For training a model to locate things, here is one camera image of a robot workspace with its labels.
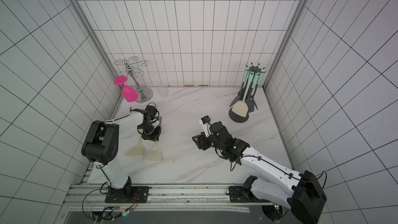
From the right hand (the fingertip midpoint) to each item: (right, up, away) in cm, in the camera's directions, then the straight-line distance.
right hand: (197, 132), depth 78 cm
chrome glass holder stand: (-40, +21, +36) cm, 58 cm away
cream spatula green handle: (-36, -13, +12) cm, 40 cm away
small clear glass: (-26, +23, +33) cm, 48 cm away
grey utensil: (+31, +15, +10) cm, 36 cm away
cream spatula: (+26, +12, +10) cm, 31 cm away
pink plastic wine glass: (-43, +20, +17) cm, 51 cm away
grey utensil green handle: (+26, +19, +13) cm, 35 cm away
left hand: (-25, -8, +12) cm, 29 cm away
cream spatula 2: (-25, -14, +7) cm, 29 cm away
